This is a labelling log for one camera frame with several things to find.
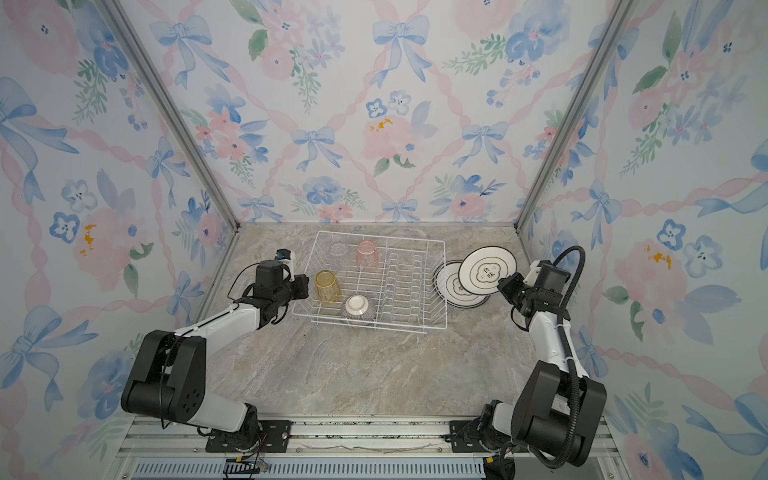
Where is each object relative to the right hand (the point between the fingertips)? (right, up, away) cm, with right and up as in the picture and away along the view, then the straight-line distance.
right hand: (501, 277), depth 87 cm
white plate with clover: (-13, -4, +14) cm, 19 cm away
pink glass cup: (-40, +6, +19) cm, 45 cm away
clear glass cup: (-49, +8, +12) cm, 52 cm away
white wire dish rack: (-37, -3, +17) cm, 41 cm away
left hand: (-57, 0, +6) cm, 58 cm away
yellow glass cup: (-51, -3, +4) cm, 51 cm away
